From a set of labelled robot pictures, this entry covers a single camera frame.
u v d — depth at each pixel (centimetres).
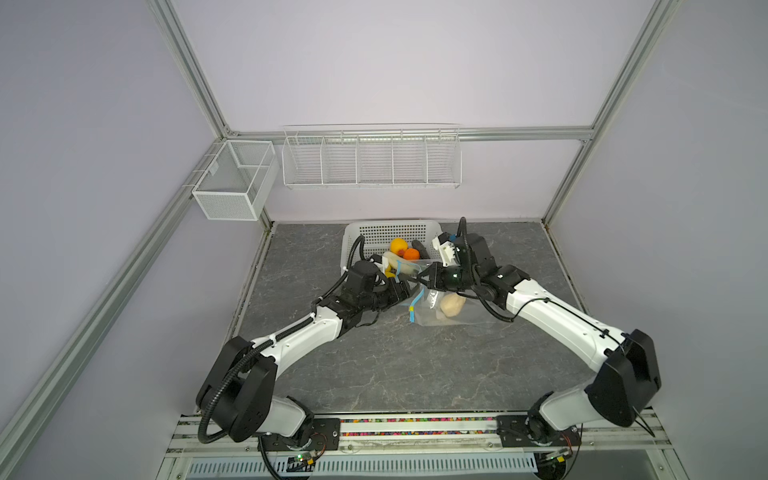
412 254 105
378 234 133
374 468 77
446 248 72
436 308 81
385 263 79
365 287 65
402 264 107
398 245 108
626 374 41
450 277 68
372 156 99
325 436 73
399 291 72
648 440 74
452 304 88
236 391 42
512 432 71
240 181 102
